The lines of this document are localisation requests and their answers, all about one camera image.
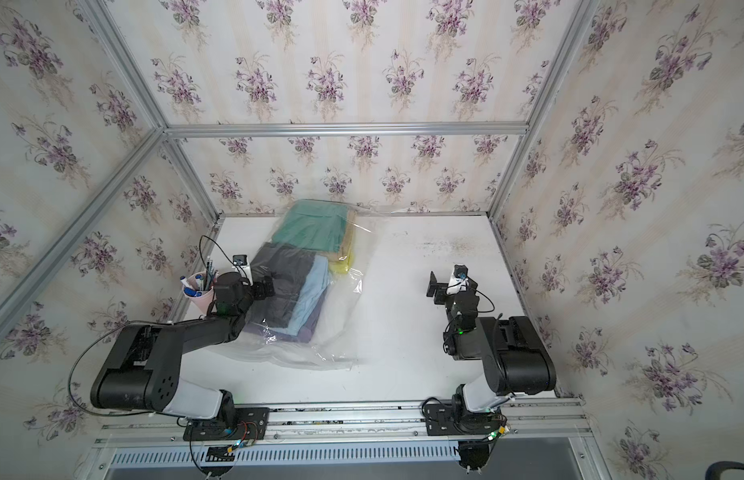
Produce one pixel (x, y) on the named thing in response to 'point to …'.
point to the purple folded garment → (302, 336)
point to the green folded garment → (313, 225)
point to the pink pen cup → (199, 288)
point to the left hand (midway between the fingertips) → (257, 276)
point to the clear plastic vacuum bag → (334, 340)
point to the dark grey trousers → (287, 267)
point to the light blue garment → (318, 283)
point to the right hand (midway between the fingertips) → (454, 274)
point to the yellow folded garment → (341, 262)
